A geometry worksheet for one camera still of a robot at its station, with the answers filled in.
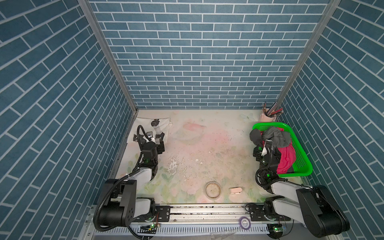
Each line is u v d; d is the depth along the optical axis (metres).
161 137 1.02
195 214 0.75
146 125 1.11
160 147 0.82
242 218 0.72
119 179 0.46
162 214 0.75
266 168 0.65
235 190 0.79
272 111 1.06
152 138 0.77
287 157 0.84
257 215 0.74
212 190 0.81
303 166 0.85
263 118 1.05
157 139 1.04
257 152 0.80
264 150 0.77
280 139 0.90
